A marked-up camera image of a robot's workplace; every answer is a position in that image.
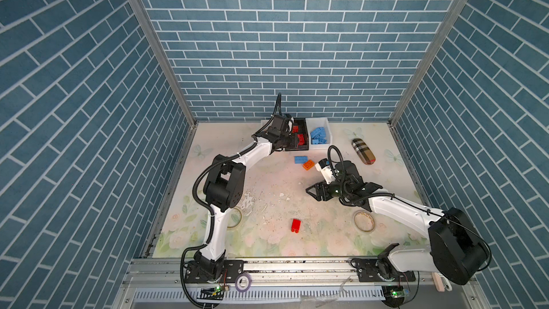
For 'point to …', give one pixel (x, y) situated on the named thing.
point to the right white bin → (313, 122)
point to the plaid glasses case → (364, 151)
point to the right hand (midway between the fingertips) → (313, 189)
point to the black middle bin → (293, 144)
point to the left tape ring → (235, 217)
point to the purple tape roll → (237, 280)
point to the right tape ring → (364, 221)
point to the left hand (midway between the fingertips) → (301, 140)
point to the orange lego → (308, 165)
